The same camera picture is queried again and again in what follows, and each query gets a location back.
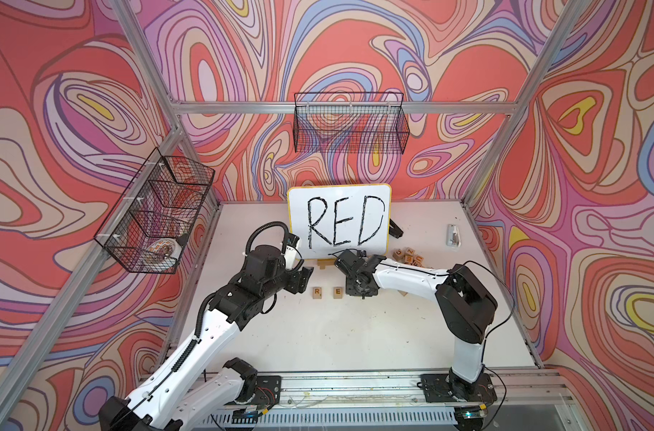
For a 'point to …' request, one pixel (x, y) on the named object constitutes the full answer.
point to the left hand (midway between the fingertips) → (304, 264)
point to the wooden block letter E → (338, 293)
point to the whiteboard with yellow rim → (328, 220)
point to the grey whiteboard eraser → (454, 238)
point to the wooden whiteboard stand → (323, 262)
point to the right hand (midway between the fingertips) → (358, 295)
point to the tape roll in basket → (166, 246)
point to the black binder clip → (396, 232)
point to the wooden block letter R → (317, 293)
